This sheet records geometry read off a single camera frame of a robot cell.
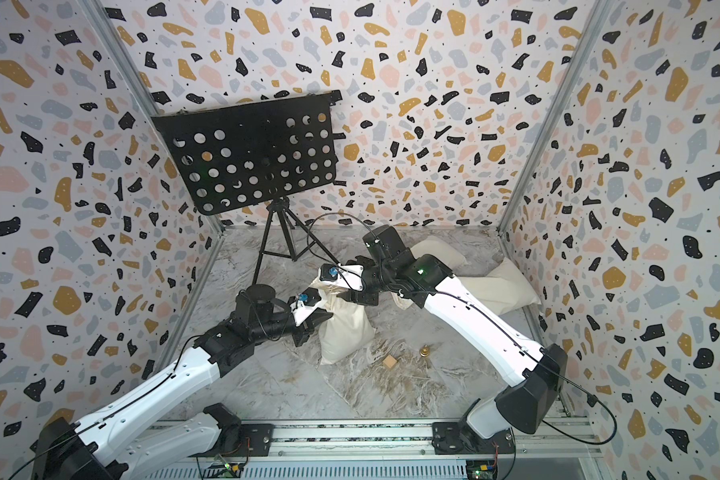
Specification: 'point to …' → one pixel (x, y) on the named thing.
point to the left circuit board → (224, 471)
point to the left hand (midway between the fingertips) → (331, 311)
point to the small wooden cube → (389, 361)
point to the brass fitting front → (425, 351)
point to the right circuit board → (481, 469)
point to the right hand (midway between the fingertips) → (342, 281)
